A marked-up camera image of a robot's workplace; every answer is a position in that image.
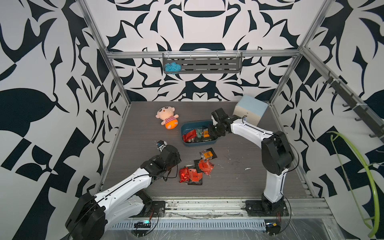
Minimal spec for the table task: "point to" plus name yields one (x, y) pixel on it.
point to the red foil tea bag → (184, 176)
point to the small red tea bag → (189, 137)
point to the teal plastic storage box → (188, 126)
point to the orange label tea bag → (207, 154)
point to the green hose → (374, 232)
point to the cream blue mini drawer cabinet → (254, 109)
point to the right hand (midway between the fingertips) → (207, 129)
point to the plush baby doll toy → (166, 113)
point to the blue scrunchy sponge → (172, 67)
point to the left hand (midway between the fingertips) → (177, 152)
